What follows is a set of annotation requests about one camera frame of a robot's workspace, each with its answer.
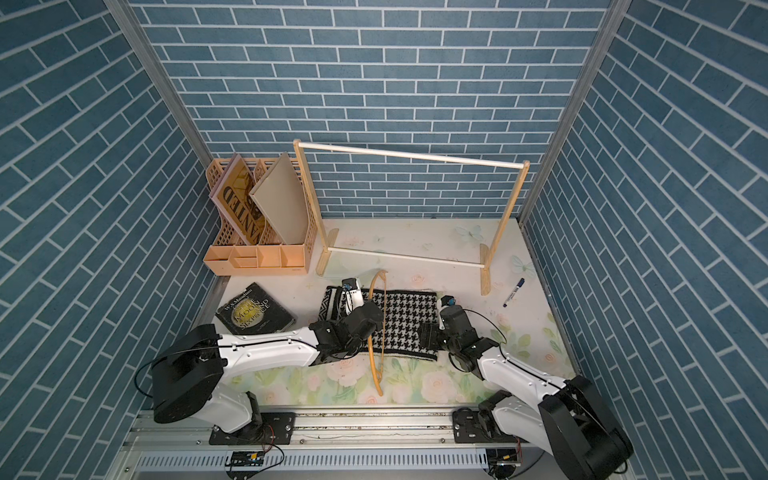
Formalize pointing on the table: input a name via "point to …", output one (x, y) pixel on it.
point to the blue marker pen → (514, 292)
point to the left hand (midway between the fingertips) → (384, 307)
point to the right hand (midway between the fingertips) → (429, 331)
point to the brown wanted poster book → (232, 197)
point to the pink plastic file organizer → (270, 256)
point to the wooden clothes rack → (485, 256)
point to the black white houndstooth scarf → (405, 311)
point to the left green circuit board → (245, 459)
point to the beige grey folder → (282, 196)
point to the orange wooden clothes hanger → (378, 373)
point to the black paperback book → (254, 311)
